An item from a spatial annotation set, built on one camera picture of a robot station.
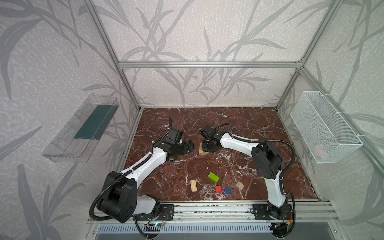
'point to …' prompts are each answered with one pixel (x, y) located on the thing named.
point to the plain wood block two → (201, 152)
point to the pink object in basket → (320, 150)
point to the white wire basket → (326, 136)
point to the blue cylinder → (227, 191)
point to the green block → (213, 177)
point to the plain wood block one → (206, 152)
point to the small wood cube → (239, 185)
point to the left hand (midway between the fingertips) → (190, 144)
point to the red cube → (218, 188)
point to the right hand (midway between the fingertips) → (204, 143)
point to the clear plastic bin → (76, 141)
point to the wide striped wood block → (193, 185)
